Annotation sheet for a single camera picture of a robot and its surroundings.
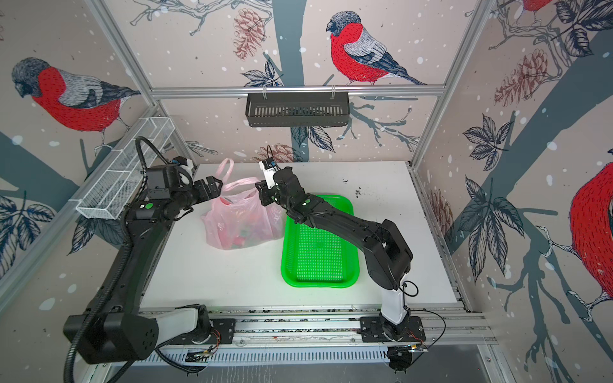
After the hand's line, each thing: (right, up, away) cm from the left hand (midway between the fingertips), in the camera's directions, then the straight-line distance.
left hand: (213, 179), depth 77 cm
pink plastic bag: (+6, -14, +6) cm, 16 cm away
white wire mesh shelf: (-31, -4, -5) cm, 32 cm away
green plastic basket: (+34, -30, +13) cm, 47 cm away
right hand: (+14, 0, +4) cm, 14 cm away
